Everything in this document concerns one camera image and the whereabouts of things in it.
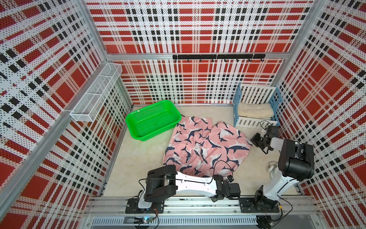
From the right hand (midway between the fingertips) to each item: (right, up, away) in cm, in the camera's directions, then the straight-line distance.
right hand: (252, 138), depth 98 cm
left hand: (-32, -24, -20) cm, 44 cm away
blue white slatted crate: (+10, +33, +14) cm, 37 cm away
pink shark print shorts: (-40, -5, -3) cm, 40 cm away
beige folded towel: (+13, +20, +9) cm, 25 cm away
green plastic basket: (-74, +12, +13) cm, 76 cm away
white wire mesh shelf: (-110, +21, -7) cm, 112 cm away
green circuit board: (-66, -37, -29) cm, 81 cm away
